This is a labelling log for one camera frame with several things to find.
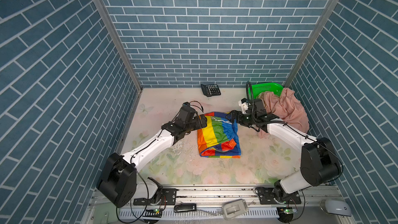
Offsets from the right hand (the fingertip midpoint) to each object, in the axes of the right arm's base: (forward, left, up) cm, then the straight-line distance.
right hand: (229, 116), depth 88 cm
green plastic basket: (+37, -24, -12) cm, 46 cm away
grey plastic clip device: (-42, -3, -12) cm, 44 cm away
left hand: (-5, +16, +2) cm, 16 cm away
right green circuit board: (-41, -28, -15) cm, 52 cm away
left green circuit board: (-47, +34, -16) cm, 60 cm away
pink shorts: (+13, -37, -4) cm, 39 cm away
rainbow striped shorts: (-9, +4, -10) cm, 14 cm away
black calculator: (+32, +13, -12) cm, 37 cm away
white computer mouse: (-39, -46, -7) cm, 60 cm away
